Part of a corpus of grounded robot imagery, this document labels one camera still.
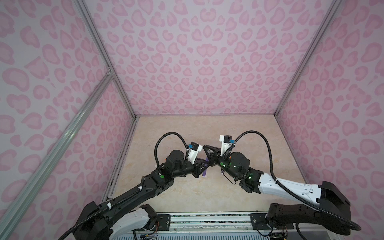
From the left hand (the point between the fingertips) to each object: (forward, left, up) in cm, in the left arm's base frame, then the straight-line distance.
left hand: (210, 160), depth 70 cm
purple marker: (-4, +3, -5) cm, 7 cm away
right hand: (+4, +3, +5) cm, 7 cm away
